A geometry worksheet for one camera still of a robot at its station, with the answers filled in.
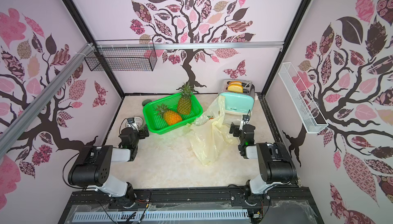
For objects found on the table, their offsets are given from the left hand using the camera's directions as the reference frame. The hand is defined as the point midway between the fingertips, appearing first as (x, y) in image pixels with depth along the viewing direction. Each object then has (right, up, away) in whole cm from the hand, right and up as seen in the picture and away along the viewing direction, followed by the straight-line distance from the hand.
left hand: (139, 127), depth 95 cm
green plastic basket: (+7, +3, +9) cm, 12 cm away
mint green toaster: (+64, +16, +1) cm, 65 cm away
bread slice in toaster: (+62, +25, +3) cm, 67 cm away
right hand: (+64, +2, 0) cm, 64 cm away
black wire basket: (-33, +61, +42) cm, 81 cm away
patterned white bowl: (-2, +4, +3) cm, 5 cm away
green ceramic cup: (0, +17, +12) cm, 21 cm away
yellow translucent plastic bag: (+45, -3, -7) cm, 45 cm away
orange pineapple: (+21, +6, 0) cm, 22 cm away
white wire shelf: (+89, +16, -22) cm, 93 cm away
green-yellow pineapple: (+28, +17, +6) cm, 34 cm away
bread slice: (+62, +29, +5) cm, 69 cm away
